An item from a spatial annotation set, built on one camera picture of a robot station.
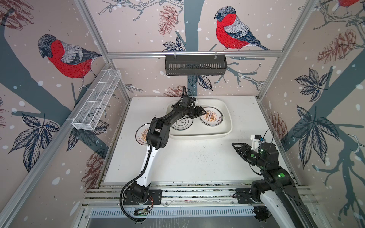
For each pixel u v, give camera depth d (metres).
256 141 0.70
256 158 0.63
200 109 0.95
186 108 0.87
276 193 0.53
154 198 0.73
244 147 0.68
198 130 1.00
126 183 0.68
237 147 0.77
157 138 0.63
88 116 0.71
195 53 0.95
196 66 1.06
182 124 1.03
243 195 0.73
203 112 0.95
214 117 1.07
